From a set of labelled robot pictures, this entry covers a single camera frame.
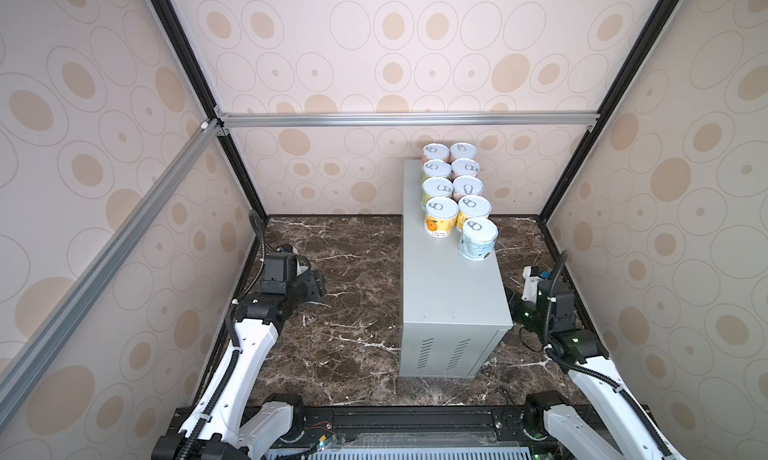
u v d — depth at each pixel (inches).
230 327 19.2
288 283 22.6
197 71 31.4
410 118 42.8
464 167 29.9
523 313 26.3
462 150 32.1
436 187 28.1
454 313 22.2
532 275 27.9
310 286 27.6
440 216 26.1
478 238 24.3
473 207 26.5
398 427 29.3
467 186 28.1
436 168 30.0
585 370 19.6
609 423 18.2
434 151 32.0
